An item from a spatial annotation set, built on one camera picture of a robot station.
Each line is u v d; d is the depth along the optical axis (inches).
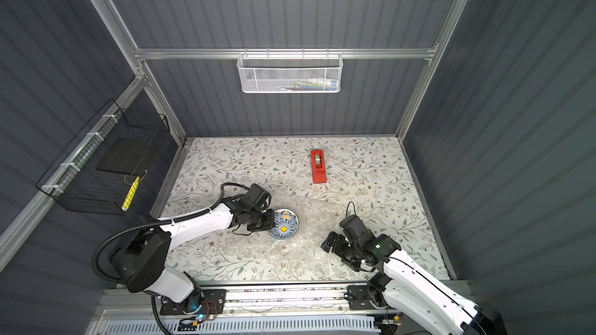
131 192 26.8
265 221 30.6
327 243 28.5
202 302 28.2
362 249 23.6
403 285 19.8
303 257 32.3
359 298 28.9
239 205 27.2
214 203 23.5
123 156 29.6
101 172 28.1
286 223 34.2
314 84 36.0
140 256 17.4
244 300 29.7
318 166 40.5
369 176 41.5
